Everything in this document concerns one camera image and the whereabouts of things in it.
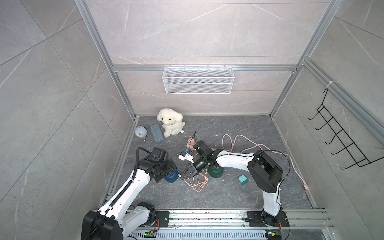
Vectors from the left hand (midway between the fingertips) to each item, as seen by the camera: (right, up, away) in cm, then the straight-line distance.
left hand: (172, 167), depth 82 cm
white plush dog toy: (-2, +25, +16) cm, 30 cm away
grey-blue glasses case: (-15, +18, +22) cm, 32 cm away
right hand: (+7, -4, -5) cm, 10 cm away
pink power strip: (+41, +13, +22) cm, 48 cm away
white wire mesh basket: (+15, +55, +18) cm, 60 cm away
